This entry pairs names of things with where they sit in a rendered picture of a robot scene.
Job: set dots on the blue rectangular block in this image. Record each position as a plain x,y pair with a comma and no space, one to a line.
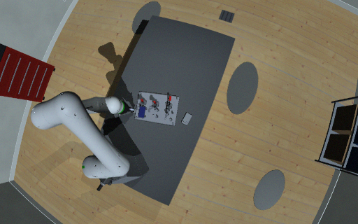
141,112

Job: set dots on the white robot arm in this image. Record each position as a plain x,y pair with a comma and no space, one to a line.
67,108

